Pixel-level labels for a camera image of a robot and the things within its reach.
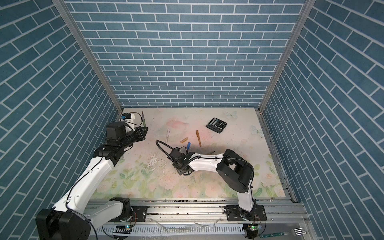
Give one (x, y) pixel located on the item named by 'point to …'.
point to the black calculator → (216, 125)
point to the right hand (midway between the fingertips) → (181, 165)
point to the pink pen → (168, 130)
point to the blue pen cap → (188, 145)
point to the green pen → (143, 119)
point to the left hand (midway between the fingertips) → (148, 127)
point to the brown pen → (198, 136)
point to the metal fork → (293, 232)
